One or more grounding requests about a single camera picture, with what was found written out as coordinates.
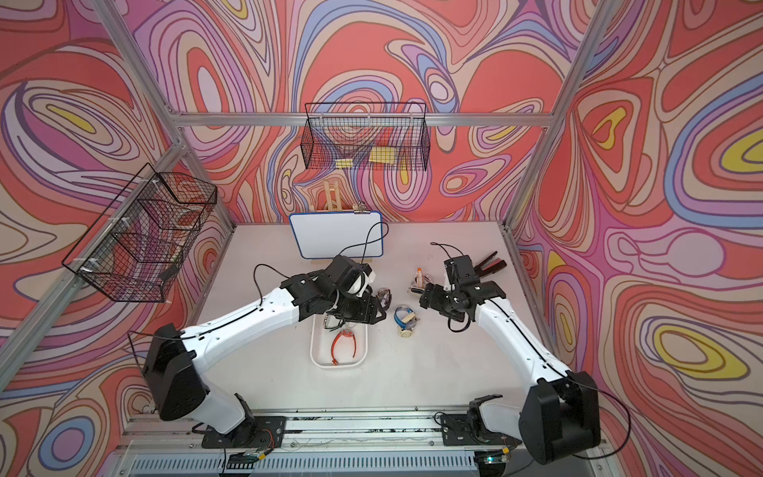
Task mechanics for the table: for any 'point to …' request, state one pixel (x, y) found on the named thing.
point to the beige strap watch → (410, 322)
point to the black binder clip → (362, 209)
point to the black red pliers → (490, 265)
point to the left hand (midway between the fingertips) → (384, 316)
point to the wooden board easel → (333, 202)
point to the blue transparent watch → (399, 313)
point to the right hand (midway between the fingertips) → (435, 311)
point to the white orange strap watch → (419, 276)
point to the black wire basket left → (135, 248)
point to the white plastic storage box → (346, 346)
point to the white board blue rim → (324, 236)
